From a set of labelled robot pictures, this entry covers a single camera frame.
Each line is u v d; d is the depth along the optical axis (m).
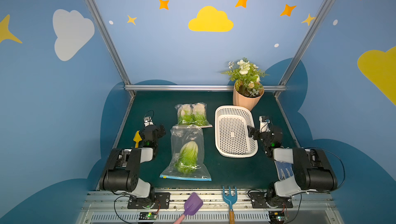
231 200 0.74
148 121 0.80
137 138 0.92
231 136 0.98
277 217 0.71
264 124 0.81
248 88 1.02
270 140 0.73
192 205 0.73
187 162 0.78
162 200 0.75
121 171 0.45
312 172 0.45
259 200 0.75
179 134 0.96
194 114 0.99
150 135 0.73
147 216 0.71
